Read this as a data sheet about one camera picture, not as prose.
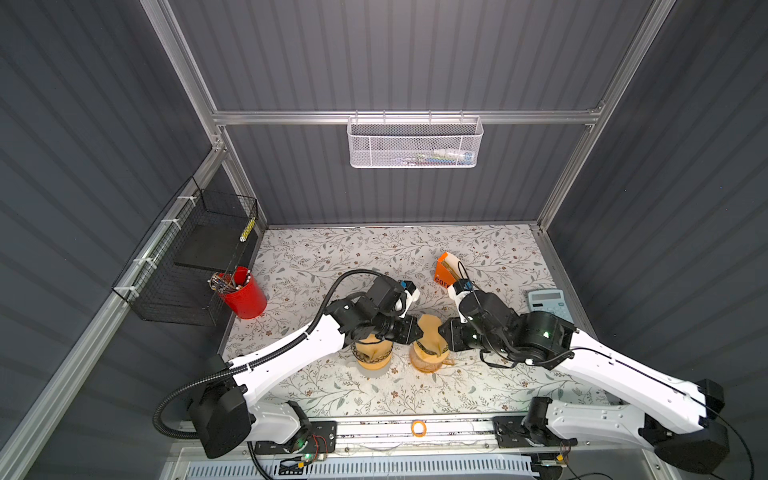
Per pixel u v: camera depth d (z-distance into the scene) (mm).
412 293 702
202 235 802
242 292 846
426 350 726
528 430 665
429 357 772
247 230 821
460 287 616
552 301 963
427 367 846
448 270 955
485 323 498
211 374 428
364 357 721
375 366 752
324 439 724
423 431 741
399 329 653
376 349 784
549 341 452
